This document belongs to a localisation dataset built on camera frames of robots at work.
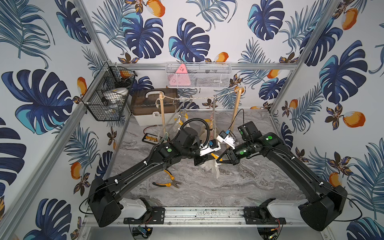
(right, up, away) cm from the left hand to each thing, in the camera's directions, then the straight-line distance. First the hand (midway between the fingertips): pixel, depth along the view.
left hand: (214, 151), depth 69 cm
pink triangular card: (-17, +41, +21) cm, 49 cm away
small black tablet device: (-38, +3, +34) cm, 51 cm away
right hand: (+2, -4, 0) cm, 5 cm away
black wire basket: (-62, +42, +24) cm, 78 cm away
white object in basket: (-51, +28, +11) cm, 59 cm away
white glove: (-1, -9, +8) cm, 12 cm away
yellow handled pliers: (-20, -21, +16) cm, 33 cm away
